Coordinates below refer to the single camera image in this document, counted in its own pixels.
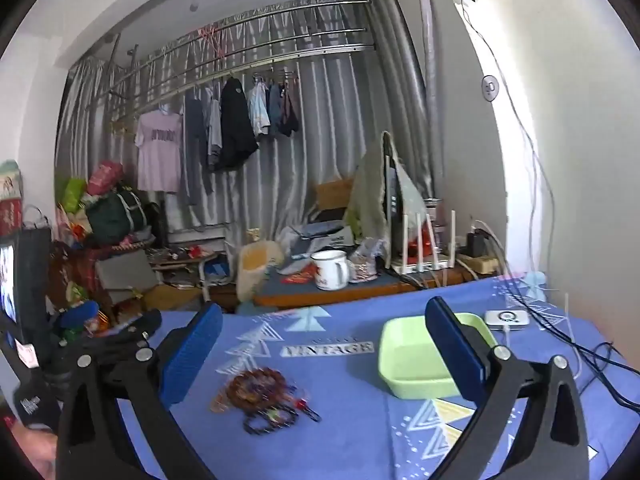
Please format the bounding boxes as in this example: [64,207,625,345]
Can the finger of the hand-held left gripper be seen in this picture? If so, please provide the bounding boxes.
[82,310,162,361]
[50,301,101,346]

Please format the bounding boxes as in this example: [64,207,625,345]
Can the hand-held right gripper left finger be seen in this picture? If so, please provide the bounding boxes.
[55,302,224,480]

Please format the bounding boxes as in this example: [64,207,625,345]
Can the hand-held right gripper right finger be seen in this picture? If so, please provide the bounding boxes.
[425,296,591,480]

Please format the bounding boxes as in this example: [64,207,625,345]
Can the light green plastic tray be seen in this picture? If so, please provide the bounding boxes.
[378,312,498,401]

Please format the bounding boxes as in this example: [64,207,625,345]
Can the thin gold bracelet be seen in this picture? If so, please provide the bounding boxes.
[210,387,238,413]

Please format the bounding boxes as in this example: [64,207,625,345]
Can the purple bead bracelet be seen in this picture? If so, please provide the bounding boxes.
[240,377,281,401]

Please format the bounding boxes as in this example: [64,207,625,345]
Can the brown wooden bead bracelet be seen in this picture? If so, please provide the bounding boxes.
[226,367,292,413]

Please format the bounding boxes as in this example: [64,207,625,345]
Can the person's left hand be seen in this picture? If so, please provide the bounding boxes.
[7,417,58,478]

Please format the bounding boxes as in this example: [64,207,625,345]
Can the dark red plaid cloth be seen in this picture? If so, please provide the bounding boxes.
[50,242,116,321]

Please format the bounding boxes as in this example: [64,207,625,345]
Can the grey flat box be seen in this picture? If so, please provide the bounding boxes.
[95,250,161,306]

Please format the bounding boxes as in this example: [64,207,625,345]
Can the white pocket wifi device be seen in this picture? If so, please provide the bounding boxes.
[484,309,531,332]

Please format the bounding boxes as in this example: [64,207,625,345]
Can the red printed gift bag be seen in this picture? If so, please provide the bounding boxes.
[0,160,25,238]

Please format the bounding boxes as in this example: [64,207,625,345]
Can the white router with antennas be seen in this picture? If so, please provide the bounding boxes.
[390,210,463,278]

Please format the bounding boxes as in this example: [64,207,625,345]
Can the beige power strip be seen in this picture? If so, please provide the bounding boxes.
[457,252,501,276]

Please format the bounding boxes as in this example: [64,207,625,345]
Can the red plastic container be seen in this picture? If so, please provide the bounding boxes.
[406,237,438,261]

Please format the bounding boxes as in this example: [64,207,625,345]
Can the dark green duffel bag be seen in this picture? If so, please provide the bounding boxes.
[85,187,151,246]

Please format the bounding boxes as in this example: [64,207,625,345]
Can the green plastic bag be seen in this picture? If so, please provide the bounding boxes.
[60,176,87,213]

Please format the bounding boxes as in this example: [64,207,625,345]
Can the beige plastic bag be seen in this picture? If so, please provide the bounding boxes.
[237,241,286,306]

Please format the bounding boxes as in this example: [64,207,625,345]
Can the wooden desk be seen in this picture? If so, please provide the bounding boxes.
[252,260,501,308]

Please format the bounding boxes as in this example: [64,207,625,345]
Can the clear plastic snack bag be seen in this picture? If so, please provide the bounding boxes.
[347,237,388,283]

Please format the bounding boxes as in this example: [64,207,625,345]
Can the red envelope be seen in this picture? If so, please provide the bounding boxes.
[280,267,318,286]

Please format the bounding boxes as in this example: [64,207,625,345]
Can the pink red packet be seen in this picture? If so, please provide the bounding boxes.
[87,160,125,196]

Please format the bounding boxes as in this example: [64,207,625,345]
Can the clear lidded jar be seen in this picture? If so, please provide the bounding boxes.
[424,197,448,241]

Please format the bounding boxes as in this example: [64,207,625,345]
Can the blue printed tablecloth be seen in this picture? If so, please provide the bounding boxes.
[115,272,608,480]

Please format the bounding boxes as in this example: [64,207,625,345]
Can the white enamel mug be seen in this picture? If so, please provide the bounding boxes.
[311,250,349,292]

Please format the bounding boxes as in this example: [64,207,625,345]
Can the black monitor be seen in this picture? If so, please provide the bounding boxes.
[382,131,401,271]

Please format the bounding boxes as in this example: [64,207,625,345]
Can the pink t-shirt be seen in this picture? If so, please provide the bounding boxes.
[136,110,183,193]

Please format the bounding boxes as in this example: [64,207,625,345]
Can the grey plastic bag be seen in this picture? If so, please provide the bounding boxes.
[277,217,358,261]

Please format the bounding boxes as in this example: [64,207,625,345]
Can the lace dust cover cloth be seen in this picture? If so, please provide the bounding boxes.
[345,132,431,256]

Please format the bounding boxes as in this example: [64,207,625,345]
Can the cardboard box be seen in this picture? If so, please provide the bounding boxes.
[315,178,356,211]

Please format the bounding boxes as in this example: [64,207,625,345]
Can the grey hanging trousers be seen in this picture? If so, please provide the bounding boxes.
[182,92,223,206]

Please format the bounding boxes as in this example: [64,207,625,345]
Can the black hanging shirt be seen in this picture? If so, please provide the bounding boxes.
[215,77,260,171]

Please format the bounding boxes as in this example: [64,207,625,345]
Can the light blue hanging shirt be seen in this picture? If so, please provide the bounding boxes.
[247,79,273,137]

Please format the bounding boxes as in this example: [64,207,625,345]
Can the grey curtain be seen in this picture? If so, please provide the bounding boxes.
[55,0,446,241]

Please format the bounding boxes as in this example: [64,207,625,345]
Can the dark hanging shorts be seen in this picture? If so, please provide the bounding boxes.
[267,80,301,138]

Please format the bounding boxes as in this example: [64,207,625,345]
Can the metal ceiling drying rack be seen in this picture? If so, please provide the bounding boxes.
[97,0,376,133]

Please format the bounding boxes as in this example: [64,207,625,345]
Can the black power cable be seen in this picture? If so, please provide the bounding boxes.
[505,287,640,411]

